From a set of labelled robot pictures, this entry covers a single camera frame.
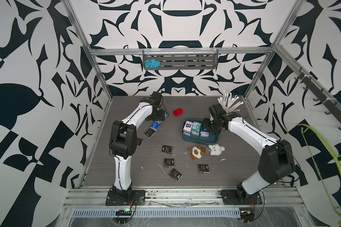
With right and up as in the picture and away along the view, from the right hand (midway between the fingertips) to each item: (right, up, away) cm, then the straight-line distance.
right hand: (201, 126), depth 88 cm
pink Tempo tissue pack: (-8, -2, +6) cm, 10 cm away
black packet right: (-1, -24, -6) cm, 25 cm away
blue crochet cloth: (-31, +39, +3) cm, 50 cm away
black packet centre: (-22, -14, +1) cm, 26 cm away
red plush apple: (-14, +8, +21) cm, 26 cm away
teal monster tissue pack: (-3, -2, +6) cm, 7 cm away
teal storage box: (+9, -9, +7) cm, 14 cm away
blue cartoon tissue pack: (-30, -1, +11) cm, 32 cm away
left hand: (-29, +6, +8) cm, 31 cm away
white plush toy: (+8, -14, -1) cm, 17 cm away
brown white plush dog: (-3, -16, -1) cm, 16 cm away
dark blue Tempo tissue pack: (+3, -5, +5) cm, 8 cm away
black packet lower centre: (-20, -21, -4) cm, 29 cm away
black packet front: (-17, -26, -8) cm, 32 cm away
